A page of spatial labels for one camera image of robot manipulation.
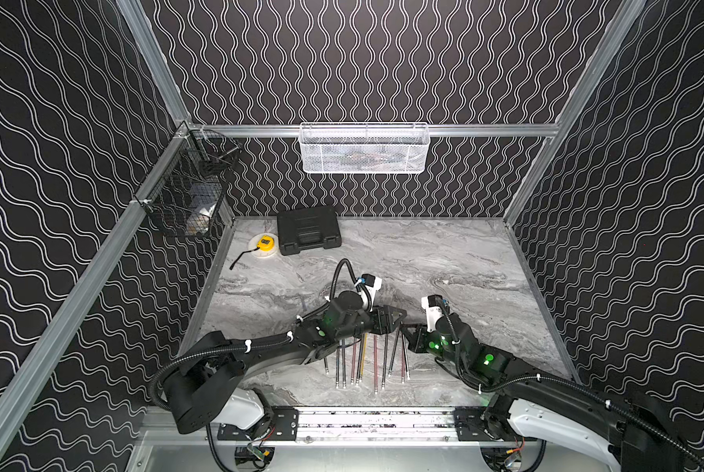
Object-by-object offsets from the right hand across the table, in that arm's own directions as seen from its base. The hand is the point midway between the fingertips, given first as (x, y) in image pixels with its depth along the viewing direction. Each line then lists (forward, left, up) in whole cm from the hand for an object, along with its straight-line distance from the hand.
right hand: (401, 327), depth 80 cm
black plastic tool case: (+42, +31, -5) cm, 52 cm away
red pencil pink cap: (-6, +13, -12) cm, 18 cm away
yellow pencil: (-4, +10, -11) cm, 16 cm away
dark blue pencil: (-5, +11, -12) cm, 17 cm away
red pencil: (-6, +6, -12) cm, 15 cm away
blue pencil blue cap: (-5, +4, -12) cm, 13 cm away
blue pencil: (-7, +16, -11) cm, 20 cm away
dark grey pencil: (-7, +21, -11) cm, 25 cm away
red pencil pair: (-6, -1, -8) cm, 10 cm away
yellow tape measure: (+37, +47, -7) cm, 60 cm away
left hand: (+1, 0, +7) cm, 7 cm away
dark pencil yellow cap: (-3, +1, -11) cm, 12 cm away
